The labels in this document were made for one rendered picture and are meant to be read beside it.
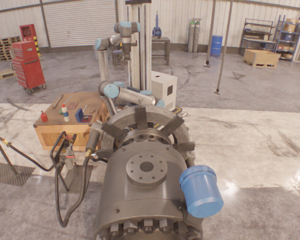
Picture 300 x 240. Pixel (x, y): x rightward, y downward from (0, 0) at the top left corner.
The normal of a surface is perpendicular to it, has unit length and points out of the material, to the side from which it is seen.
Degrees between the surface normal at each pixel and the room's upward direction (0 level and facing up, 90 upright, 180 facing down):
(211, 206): 90
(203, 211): 90
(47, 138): 90
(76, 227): 0
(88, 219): 0
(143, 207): 5
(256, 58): 90
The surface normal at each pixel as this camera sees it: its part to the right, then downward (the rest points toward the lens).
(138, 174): 0.00, -0.85
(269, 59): 0.07, 0.53
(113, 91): 0.54, 0.39
